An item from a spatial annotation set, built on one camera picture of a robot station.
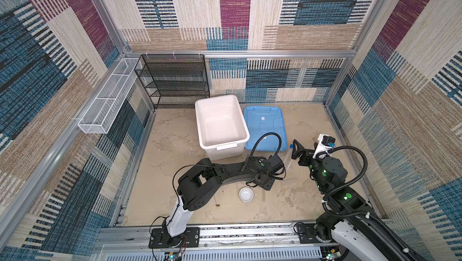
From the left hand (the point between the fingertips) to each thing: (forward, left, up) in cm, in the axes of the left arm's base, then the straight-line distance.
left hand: (267, 181), depth 87 cm
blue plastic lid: (+38, 0, -1) cm, 38 cm away
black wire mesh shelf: (+57, +51, +15) cm, 78 cm away
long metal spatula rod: (-10, +24, -1) cm, 26 cm away
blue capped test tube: (-7, +2, -1) cm, 7 cm away
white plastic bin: (+33, +22, 0) cm, 40 cm away
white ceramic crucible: (-6, +10, -1) cm, 12 cm away
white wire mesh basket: (+28, +82, +16) cm, 89 cm away
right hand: (+6, -12, +22) cm, 26 cm away
